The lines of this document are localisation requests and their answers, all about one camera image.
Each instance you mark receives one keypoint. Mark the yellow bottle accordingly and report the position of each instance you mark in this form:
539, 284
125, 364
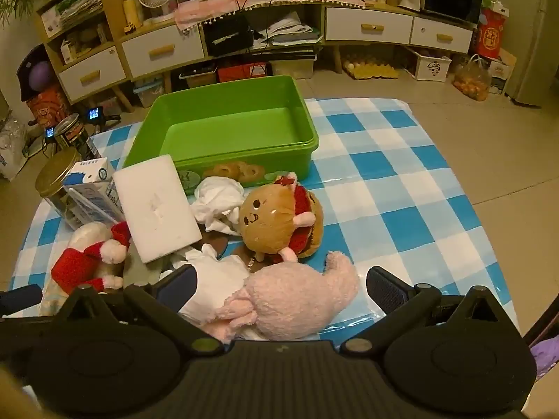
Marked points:
132, 12

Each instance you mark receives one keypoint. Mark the green plastic bin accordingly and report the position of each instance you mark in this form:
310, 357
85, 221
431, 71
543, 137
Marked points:
227, 139

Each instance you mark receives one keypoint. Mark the brown burger cat plush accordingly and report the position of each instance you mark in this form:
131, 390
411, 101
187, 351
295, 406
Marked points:
266, 218

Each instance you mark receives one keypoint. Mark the yellow toy vehicle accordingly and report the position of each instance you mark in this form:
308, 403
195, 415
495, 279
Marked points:
130, 29

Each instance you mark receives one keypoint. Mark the bag of oranges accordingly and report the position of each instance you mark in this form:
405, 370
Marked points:
472, 83

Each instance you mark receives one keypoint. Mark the tin can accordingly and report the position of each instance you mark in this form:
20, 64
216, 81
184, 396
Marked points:
72, 133

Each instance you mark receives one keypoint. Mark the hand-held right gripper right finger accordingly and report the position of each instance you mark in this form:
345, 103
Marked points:
384, 289

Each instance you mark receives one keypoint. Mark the pink plush toy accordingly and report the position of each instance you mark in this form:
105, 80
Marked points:
297, 301

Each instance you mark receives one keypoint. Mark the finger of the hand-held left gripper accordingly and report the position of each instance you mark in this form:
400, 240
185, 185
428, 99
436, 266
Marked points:
19, 299

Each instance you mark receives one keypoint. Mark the grey towel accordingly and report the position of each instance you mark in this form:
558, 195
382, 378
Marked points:
144, 270

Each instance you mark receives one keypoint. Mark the white plush with red scarf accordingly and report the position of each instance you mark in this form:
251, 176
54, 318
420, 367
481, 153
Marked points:
83, 262

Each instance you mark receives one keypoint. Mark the pile of books on shelf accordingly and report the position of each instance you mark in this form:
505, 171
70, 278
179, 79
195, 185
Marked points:
81, 6

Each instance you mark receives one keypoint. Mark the grey refrigerator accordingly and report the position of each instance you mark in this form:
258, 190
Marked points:
537, 43

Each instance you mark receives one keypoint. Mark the blue lidded storage bin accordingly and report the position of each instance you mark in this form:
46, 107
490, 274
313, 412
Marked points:
148, 91

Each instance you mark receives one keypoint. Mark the white cabinet drawer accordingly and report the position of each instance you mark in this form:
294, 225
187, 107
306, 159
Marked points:
78, 67
148, 43
349, 22
454, 37

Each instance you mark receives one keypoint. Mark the brown cloth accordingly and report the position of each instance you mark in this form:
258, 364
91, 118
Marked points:
218, 244

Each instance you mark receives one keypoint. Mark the cardboard box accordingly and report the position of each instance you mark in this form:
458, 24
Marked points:
502, 74

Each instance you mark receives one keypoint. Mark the egg tray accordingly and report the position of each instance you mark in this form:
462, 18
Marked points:
371, 69

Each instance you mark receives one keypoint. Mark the white foam block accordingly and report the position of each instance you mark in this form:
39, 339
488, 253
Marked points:
153, 209

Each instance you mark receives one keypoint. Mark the red gift bag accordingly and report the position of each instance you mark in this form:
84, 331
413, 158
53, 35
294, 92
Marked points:
491, 35

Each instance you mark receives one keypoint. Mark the white plastic bag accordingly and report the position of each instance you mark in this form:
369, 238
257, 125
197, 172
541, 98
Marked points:
11, 152

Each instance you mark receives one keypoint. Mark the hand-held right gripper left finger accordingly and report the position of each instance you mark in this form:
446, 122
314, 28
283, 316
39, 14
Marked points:
184, 280

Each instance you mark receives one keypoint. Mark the blue checked tablecloth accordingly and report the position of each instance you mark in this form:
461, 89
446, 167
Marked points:
393, 183

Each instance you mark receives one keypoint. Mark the dark storage box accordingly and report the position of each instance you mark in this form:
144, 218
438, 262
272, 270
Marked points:
196, 79

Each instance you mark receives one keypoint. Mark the stack of papers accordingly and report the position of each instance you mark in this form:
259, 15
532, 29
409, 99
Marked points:
288, 30

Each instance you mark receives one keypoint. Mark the black box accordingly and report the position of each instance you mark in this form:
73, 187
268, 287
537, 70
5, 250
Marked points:
227, 37

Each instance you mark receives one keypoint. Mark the white cutout basket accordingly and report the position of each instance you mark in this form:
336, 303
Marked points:
430, 67

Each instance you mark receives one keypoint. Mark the purple cloth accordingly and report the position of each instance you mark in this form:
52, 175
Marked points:
546, 358

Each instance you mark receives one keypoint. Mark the small camera with lit screen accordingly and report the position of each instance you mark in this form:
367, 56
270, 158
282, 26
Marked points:
50, 132
93, 114

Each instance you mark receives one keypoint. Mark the wooden tv cabinet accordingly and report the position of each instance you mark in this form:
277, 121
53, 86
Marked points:
324, 30

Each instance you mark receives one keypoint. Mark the red patterned box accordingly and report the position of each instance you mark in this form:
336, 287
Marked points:
48, 107

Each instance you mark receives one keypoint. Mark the clear storage box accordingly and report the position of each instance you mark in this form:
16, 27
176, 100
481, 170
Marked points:
292, 67

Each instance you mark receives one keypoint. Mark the purple ball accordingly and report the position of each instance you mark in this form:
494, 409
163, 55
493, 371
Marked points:
41, 73

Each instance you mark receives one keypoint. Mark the glass jar with gold lid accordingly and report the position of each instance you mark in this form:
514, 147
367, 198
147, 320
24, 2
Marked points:
56, 174

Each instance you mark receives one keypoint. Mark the blue and white milk carton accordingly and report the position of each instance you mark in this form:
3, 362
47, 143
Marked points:
94, 196

